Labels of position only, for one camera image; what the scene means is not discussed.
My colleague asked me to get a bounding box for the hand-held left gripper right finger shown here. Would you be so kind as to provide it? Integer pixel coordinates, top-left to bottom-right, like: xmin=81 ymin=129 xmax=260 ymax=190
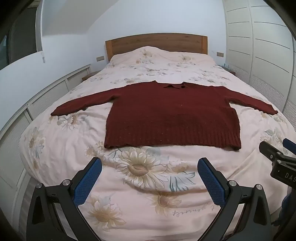
xmin=197 ymin=157 xmax=272 ymax=241

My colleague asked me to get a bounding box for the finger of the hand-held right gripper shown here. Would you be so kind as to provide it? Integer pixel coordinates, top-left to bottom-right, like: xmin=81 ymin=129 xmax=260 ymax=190
xmin=282 ymin=138 xmax=296 ymax=154
xmin=258 ymin=141 xmax=292 ymax=168

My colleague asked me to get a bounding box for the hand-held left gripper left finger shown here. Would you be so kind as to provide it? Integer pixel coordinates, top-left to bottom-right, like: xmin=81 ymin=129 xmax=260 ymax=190
xmin=26 ymin=157 xmax=103 ymax=241

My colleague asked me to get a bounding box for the dark red knit sweater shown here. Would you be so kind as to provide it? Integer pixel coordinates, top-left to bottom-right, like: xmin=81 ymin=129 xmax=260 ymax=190
xmin=50 ymin=80 xmax=278 ymax=151

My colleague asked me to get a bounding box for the floral pink duvet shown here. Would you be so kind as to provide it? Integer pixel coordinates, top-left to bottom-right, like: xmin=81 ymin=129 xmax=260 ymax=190
xmin=18 ymin=46 xmax=296 ymax=241

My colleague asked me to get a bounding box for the wooden nightstand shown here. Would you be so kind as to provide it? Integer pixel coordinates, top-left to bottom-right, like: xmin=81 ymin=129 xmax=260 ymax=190
xmin=221 ymin=65 xmax=236 ymax=76
xmin=81 ymin=71 xmax=99 ymax=81

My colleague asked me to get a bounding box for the white louvred low cabinet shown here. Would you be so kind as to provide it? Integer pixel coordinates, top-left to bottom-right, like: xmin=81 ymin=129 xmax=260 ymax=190
xmin=0 ymin=64 xmax=92 ymax=209

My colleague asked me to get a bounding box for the white wardrobe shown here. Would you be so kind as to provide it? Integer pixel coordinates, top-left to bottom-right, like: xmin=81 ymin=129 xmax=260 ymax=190
xmin=223 ymin=0 xmax=296 ymax=116

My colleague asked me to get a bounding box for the wooden headboard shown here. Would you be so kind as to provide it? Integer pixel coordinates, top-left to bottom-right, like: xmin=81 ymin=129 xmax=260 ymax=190
xmin=105 ymin=33 xmax=208 ymax=62

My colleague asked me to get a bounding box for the dark window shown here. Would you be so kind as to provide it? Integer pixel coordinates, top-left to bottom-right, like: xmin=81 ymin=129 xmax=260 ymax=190
xmin=0 ymin=14 xmax=42 ymax=70

